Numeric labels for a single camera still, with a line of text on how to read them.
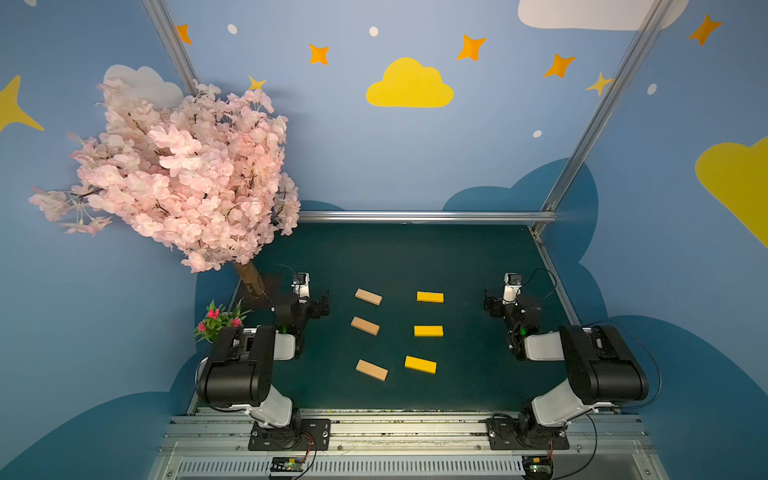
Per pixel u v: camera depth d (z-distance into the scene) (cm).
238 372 45
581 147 96
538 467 73
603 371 46
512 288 83
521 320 73
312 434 74
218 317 75
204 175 49
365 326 93
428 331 93
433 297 98
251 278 94
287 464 72
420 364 86
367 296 101
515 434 74
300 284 80
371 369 84
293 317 75
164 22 70
